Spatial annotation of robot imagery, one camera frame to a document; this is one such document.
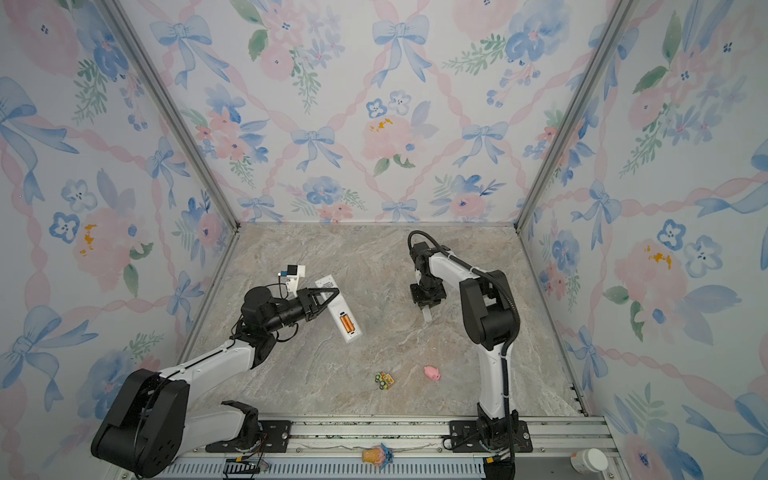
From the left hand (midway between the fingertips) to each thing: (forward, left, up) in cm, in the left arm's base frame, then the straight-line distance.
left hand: (339, 293), depth 76 cm
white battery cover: (+5, -25, -20) cm, 33 cm away
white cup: (-34, -57, -13) cm, 67 cm away
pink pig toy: (-13, -25, -20) cm, 34 cm away
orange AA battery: (-5, -1, -3) cm, 6 cm away
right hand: (+10, -24, -21) cm, 34 cm away
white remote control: (-4, 0, -2) cm, 5 cm away
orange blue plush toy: (-33, -11, -18) cm, 39 cm away
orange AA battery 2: (-7, -2, -4) cm, 8 cm away
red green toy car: (-16, -12, -18) cm, 27 cm away
